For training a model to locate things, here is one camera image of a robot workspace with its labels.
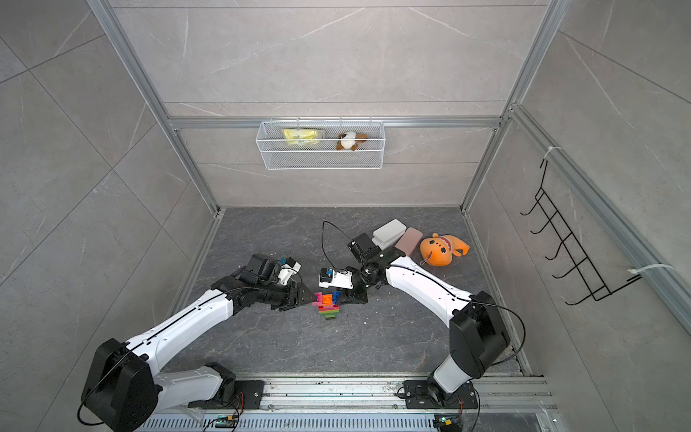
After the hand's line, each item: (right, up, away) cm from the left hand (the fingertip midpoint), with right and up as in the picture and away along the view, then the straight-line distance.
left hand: (312, 297), depth 78 cm
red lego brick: (+4, -4, +2) cm, 5 cm away
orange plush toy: (+43, +13, +17) cm, 48 cm away
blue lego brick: (+7, 0, -1) cm, 7 cm away
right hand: (+9, +1, +2) cm, 9 cm away
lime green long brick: (+5, -5, +4) cm, 8 cm away
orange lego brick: (+4, -1, +1) cm, 5 cm away
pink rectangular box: (+35, +16, +28) cm, 48 cm away
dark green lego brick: (+5, -8, +7) cm, 12 cm away
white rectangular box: (+26, +18, +26) cm, 41 cm away
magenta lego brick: (+2, -1, +1) cm, 2 cm away
